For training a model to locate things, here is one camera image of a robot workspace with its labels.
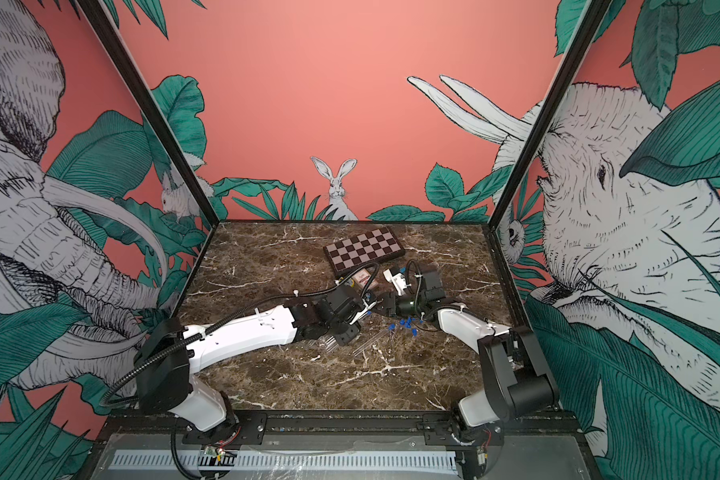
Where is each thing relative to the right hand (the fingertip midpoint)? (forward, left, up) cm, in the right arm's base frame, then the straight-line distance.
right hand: (369, 305), depth 82 cm
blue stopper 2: (+1, -12, -13) cm, 18 cm away
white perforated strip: (-35, +26, -13) cm, 45 cm away
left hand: (-3, +4, -2) cm, 5 cm away
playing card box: (+17, +3, -12) cm, 22 cm away
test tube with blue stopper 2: (-12, +9, +1) cm, 15 cm away
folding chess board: (+31, -2, -11) cm, 33 cm away
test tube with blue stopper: (-1, -7, -13) cm, 15 cm away
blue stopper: (-1, -14, -14) cm, 20 cm away
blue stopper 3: (+1, -10, -13) cm, 17 cm away
